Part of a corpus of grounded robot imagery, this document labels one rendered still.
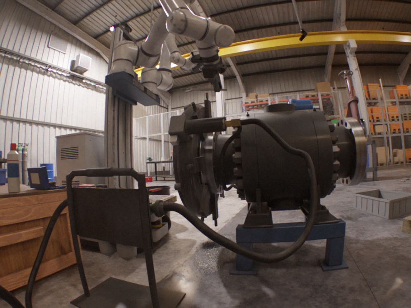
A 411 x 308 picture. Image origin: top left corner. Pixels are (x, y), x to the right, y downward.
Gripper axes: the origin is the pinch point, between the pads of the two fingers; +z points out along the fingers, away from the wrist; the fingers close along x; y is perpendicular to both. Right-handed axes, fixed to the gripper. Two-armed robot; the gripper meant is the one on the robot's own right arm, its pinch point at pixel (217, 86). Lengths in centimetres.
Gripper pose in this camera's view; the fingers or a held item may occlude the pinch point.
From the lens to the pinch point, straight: 105.7
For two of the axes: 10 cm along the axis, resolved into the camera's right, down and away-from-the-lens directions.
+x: 3.8, -7.2, 5.8
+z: 2.3, 6.8, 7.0
